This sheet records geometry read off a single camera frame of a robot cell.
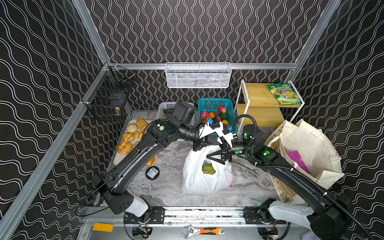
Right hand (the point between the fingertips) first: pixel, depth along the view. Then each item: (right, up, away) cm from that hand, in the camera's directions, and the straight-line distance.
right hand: (207, 150), depth 65 cm
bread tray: (-31, -12, +27) cm, 43 cm away
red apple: (+1, +19, +41) cm, 45 cm away
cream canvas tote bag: (+55, -2, +14) cm, 56 cm away
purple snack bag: (+49, -5, +15) cm, 51 cm away
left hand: (+5, +5, -8) cm, 10 cm away
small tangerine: (+8, +19, +47) cm, 52 cm away
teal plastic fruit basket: (+8, +27, +52) cm, 60 cm away
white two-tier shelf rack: (+31, +22, +16) cm, 41 cm away
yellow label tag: (-49, -38, +6) cm, 62 cm away
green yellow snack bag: (+43, +28, +15) cm, 53 cm away
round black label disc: (-30, -17, +23) cm, 41 cm away
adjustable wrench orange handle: (-8, -39, +5) cm, 40 cm away
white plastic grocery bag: (-5, -14, +2) cm, 15 cm away
